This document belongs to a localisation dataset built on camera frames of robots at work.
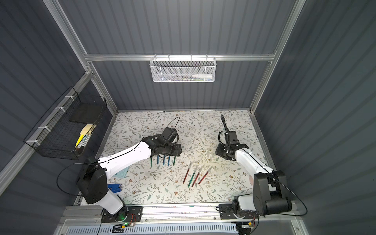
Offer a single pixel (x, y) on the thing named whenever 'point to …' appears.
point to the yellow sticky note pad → (84, 130)
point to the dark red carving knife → (204, 175)
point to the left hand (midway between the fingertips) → (180, 152)
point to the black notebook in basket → (88, 112)
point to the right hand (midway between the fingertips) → (220, 151)
